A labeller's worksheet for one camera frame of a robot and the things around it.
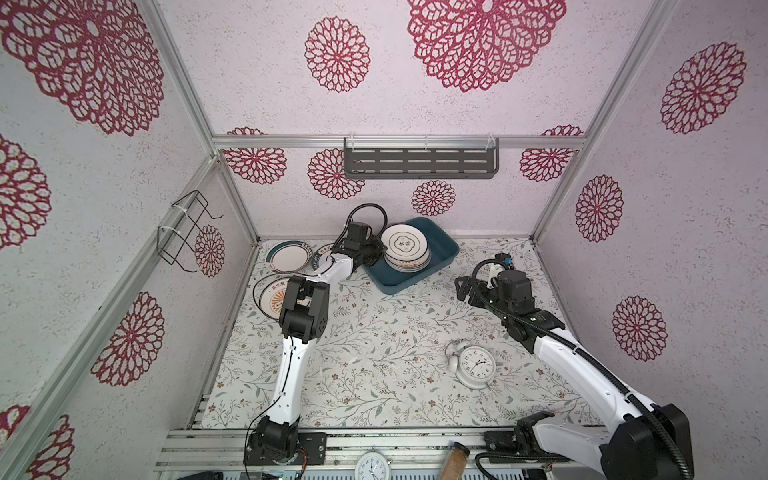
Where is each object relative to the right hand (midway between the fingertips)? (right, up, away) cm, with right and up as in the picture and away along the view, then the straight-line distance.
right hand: (470, 278), depth 82 cm
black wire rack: (-74, +8, -10) cm, 76 cm away
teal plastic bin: (0, +11, +34) cm, 36 cm away
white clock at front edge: (-26, -43, -13) cm, 52 cm away
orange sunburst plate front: (-14, +3, +26) cm, 30 cm away
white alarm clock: (+2, -24, +2) cm, 25 cm away
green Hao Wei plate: (-48, +6, +31) cm, 58 cm away
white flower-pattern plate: (-16, +12, +28) cm, 34 cm away
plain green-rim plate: (-60, +7, +33) cm, 68 cm away
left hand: (-22, +10, +25) cm, 35 cm away
